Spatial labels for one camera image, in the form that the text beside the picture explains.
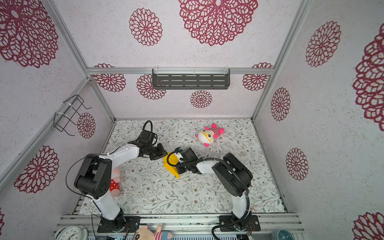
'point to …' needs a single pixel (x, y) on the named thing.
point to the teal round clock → (282, 234)
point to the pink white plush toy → (206, 135)
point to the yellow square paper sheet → (173, 160)
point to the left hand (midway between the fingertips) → (167, 155)
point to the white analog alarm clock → (75, 232)
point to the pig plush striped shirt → (145, 233)
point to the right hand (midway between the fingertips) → (176, 164)
